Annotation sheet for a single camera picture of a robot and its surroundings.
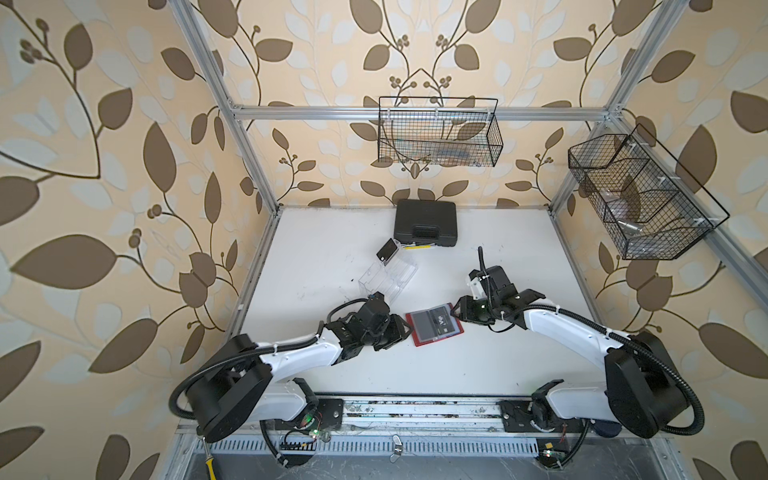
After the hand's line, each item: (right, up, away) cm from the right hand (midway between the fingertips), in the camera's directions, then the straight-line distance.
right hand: (456, 314), depth 87 cm
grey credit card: (-21, +18, +10) cm, 29 cm away
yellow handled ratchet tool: (-61, -29, -19) cm, 70 cm away
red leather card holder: (+1, -5, +2) cm, 6 cm away
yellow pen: (-9, +19, +21) cm, 30 cm away
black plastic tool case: (-6, +28, +25) cm, 38 cm away
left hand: (-14, -3, -5) cm, 15 cm away
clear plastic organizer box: (-20, +9, +10) cm, 24 cm away
